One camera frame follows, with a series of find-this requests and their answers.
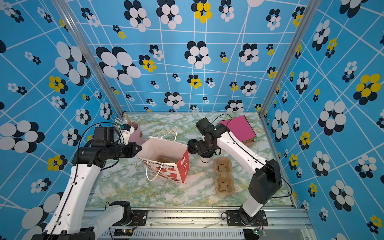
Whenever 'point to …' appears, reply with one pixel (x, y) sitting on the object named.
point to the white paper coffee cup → (206, 157)
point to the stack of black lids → (191, 146)
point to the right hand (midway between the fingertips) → (207, 147)
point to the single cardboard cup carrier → (163, 159)
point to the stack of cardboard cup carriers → (224, 183)
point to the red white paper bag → (178, 153)
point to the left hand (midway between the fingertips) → (141, 147)
